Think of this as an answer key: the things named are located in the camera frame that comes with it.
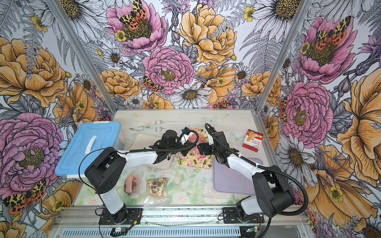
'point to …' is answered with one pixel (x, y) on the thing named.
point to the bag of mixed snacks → (158, 194)
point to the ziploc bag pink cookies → (202, 138)
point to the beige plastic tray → (143, 140)
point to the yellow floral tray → (193, 158)
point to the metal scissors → (141, 128)
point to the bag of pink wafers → (131, 183)
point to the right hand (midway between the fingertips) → (204, 148)
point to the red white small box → (253, 141)
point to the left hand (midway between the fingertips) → (194, 147)
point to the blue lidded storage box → (90, 139)
